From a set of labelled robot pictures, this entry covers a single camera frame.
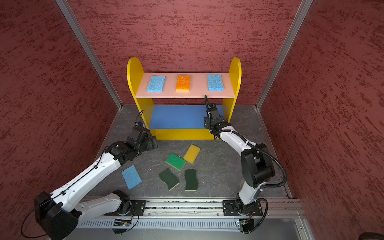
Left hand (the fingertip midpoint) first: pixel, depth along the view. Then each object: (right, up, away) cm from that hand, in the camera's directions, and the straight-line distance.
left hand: (148, 144), depth 79 cm
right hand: (+37, +12, +14) cm, 42 cm away
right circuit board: (+50, -38, -7) cm, 63 cm away
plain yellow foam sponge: (+24, -9, +14) cm, 29 cm away
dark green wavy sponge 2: (+24, -22, +2) cm, 32 cm away
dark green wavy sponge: (+10, -20, +4) cm, 23 cm away
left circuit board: (-12, -39, -6) cm, 41 cm away
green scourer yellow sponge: (+14, -13, +10) cm, 21 cm away
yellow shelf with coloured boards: (+6, +25, +43) cm, 50 cm away
